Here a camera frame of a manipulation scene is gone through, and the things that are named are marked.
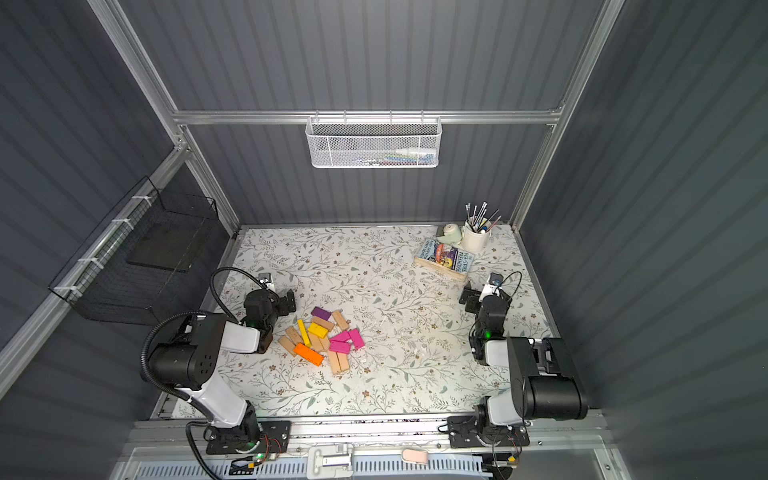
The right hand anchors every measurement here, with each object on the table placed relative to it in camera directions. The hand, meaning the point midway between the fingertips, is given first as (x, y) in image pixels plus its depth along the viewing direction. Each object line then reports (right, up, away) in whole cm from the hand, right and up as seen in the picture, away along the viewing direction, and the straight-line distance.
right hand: (490, 286), depth 90 cm
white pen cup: (-1, +14, +18) cm, 23 cm away
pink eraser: (-24, -38, -20) cm, 49 cm away
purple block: (-53, -10, +7) cm, 54 cm away
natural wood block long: (-48, -10, +6) cm, 49 cm away
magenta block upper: (-45, -15, +1) cm, 48 cm away
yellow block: (-53, -14, +1) cm, 55 cm away
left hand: (-67, -3, +6) cm, 68 cm away
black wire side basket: (-87, +9, -18) cm, 90 cm away
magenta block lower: (-46, -17, -3) cm, 49 cm away
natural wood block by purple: (-51, -12, +4) cm, 53 cm away
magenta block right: (-41, -16, +1) cm, 44 cm away
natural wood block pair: (-45, -21, -5) cm, 50 cm away
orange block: (-54, -20, -3) cm, 57 cm away
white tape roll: (-8, +17, +19) cm, 27 cm away
